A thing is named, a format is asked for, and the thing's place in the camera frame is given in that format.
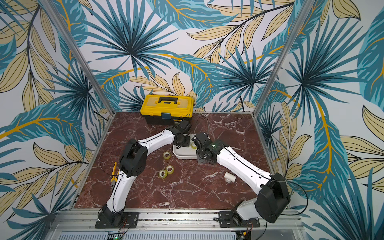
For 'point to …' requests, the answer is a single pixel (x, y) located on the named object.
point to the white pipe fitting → (230, 178)
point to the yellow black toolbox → (167, 109)
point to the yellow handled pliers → (114, 177)
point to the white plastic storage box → (183, 152)
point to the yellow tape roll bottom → (163, 173)
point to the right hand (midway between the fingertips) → (203, 156)
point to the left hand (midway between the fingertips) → (185, 144)
